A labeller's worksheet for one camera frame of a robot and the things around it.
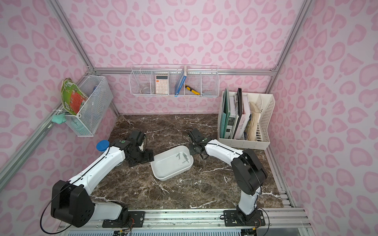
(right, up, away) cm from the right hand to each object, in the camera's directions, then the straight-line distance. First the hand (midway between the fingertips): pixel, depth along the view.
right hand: (193, 148), depth 92 cm
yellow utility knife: (+1, +37, +6) cm, 37 cm away
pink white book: (+29, +19, -12) cm, 37 cm away
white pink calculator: (-20, +40, +3) cm, 45 cm away
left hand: (-26, -4, -8) cm, 28 cm away
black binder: (+27, +24, -9) cm, 37 cm away
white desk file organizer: (+50, +29, +7) cm, 58 cm away
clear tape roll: (-31, +37, +3) cm, 48 cm away
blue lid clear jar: (-48, +4, -14) cm, 50 cm away
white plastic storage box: (-15, -10, +1) cm, 18 cm away
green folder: (+17, +19, -12) cm, 28 cm away
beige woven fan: (+38, +21, -2) cm, 44 cm away
